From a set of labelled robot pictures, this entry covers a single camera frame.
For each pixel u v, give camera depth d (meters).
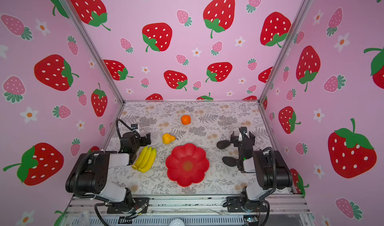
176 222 0.65
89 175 0.46
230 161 0.86
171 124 1.07
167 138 0.94
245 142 0.79
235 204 0.74
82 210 0.73
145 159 0.88
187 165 0.86
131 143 0.73
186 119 1.04
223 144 0.93
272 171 0.42
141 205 0.73
